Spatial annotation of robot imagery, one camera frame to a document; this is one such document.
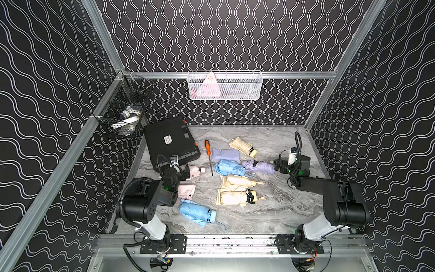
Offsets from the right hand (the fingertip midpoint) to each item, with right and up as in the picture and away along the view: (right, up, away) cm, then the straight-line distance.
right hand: (284, 160), depth 97 cm
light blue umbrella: (-46, -24, -18) cm, 55 cm away
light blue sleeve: (-32, -3, -2) cm, 33 cm away
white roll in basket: (-78, +20, -21) cm, 83 cm away
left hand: (-61, 0, -4) cm, 61 cm away
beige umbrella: (-22, +8, +6) cm, 24 cm away
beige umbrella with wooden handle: (-30, -17, -13) cm, 37 cm away
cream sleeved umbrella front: (-29, -10, -7) cm, 31 cm away
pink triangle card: (-43, +40, -8) cm, 59 cm away
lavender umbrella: (-19, -2, -2) cm, 19 cm away
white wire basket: (-33, +57, +38) cm, 75 cm away
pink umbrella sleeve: (-54, -14, -11) cm, 57 cm away
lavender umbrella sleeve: (-38, +3, +7) cm, 39 cm away
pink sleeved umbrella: (-51, -6, -5) cm, 51 cm away
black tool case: (-68, +13, +7) cm, 69 cm away
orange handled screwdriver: (-44, +7, +10) cm, 46 cm away
